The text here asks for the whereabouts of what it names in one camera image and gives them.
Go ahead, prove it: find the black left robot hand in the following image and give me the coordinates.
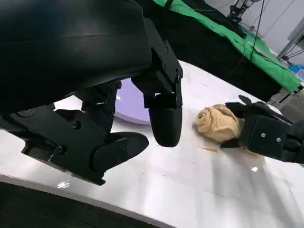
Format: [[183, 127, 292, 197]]
[[0, 0, 184, 185]]

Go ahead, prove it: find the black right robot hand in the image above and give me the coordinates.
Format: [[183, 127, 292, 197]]
[[219, 94, 304, 165]]

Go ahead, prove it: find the beige towel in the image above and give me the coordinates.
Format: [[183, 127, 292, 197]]
[[194, 104, 246, 144]]

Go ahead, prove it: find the green cloth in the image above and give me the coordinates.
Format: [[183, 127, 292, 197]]
[[169, 0, 304, 94]]

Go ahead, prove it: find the lilac plate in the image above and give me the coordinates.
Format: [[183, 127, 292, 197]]
[[113, 78, 152, 126]]

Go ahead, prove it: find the black cloth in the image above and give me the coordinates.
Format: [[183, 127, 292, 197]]
[[142, 0, 283, 103]]

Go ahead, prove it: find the black cable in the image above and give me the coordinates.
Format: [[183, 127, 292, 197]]
[[227, 0, 266, 76]]

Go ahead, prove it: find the metal frame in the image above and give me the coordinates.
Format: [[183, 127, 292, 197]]
[[276, 22, 304, 60]]

